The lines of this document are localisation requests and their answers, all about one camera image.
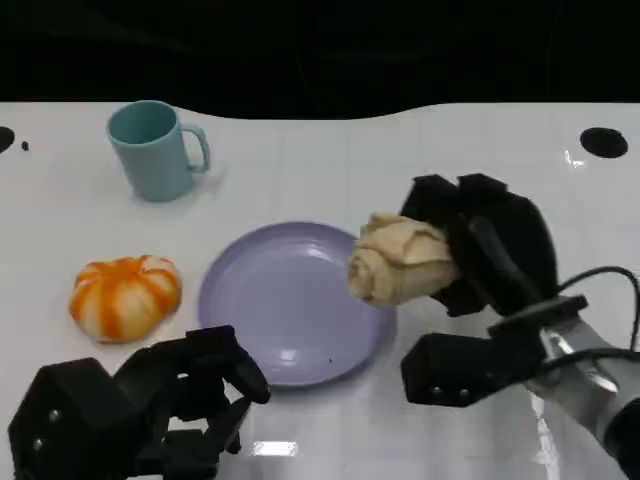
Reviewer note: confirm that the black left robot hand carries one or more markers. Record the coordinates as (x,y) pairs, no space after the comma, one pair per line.
(205,352)

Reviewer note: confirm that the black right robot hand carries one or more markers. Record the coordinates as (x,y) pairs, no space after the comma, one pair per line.
(520,240)

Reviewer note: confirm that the beige towel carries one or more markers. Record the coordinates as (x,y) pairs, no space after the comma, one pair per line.
(395,260)

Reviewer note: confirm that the lilac plate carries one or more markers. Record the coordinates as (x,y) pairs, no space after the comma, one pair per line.
(280,300)

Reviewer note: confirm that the orange and white toy bread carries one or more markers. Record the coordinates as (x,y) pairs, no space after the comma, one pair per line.
(122,300)

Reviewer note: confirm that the large black table grommet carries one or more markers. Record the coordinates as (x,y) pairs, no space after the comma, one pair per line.
(604,142)

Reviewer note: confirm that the pale green mug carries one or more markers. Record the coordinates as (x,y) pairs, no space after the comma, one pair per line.
(152,162)

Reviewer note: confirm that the black table grommet at edge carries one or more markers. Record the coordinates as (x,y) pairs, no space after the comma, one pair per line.
(4,138)

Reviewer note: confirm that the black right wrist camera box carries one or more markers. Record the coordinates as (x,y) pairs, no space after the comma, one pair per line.
(450,370)

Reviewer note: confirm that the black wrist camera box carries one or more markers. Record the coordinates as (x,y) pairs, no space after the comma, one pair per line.
(450,370)
(70,415)

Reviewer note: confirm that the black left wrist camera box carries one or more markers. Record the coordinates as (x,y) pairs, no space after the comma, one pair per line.
(70,415)

